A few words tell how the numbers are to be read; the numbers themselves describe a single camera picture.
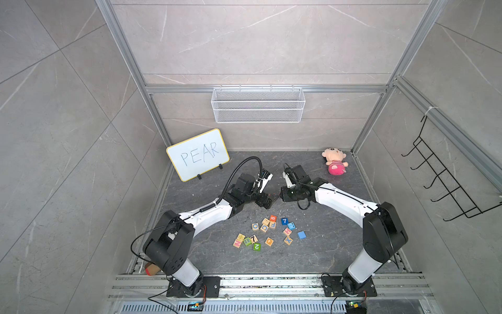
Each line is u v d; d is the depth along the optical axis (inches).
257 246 32.4
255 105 39.5
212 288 28.7
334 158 43.2
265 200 30.0
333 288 28.7
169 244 17.3
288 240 33.2
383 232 18.3
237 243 32.9
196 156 40.1
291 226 34.6
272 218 35.6
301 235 33.8
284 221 35.5
